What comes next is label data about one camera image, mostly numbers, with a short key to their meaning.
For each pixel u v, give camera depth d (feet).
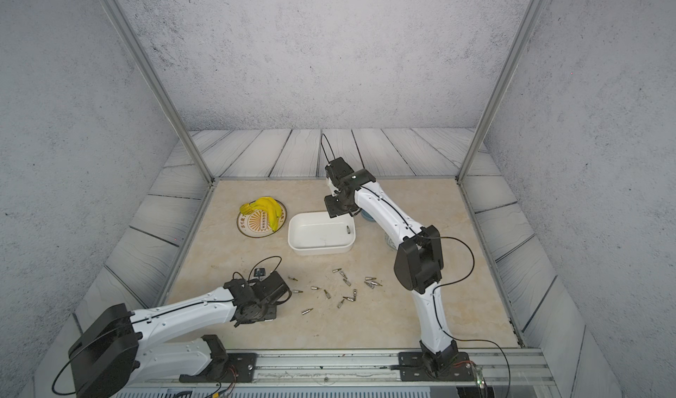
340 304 2.79
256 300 2.01
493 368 2.43
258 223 3.43
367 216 2.74
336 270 3.02
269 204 3.41
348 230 3.36
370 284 2.92
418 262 1.72
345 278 2.98
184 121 3.35
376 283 2.92
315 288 2.90
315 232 3.39
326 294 2.85
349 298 2.81
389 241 3.23
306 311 2.72
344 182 2.14
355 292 2.85
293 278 2.99
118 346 1.33
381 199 1.95
